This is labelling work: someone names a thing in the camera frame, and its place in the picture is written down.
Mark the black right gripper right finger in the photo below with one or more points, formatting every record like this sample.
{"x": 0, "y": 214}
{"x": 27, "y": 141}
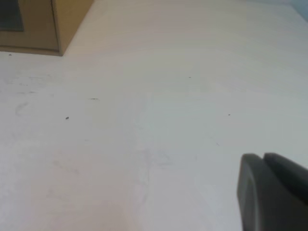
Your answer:
{"x": 285, "y": 200}

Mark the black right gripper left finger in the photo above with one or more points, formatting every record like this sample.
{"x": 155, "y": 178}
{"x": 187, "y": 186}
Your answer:
{"x": 249, "y": 192}

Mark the lower cardboard shoebox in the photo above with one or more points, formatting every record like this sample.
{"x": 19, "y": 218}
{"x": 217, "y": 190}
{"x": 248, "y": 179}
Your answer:
{"x": 40, "y": 26}

